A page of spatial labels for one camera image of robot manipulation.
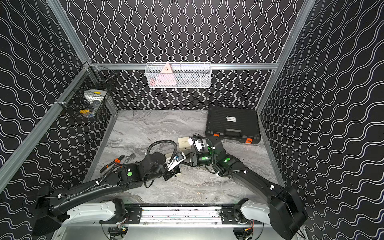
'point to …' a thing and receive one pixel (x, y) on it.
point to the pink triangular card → (166, 77)
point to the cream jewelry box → (183, 143)
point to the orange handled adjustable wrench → (129, 158)
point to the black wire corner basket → (85, 93)
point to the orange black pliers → (117, 160)
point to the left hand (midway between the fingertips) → (179, 159)
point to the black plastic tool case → (233, 123)
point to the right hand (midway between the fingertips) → (180, 161)
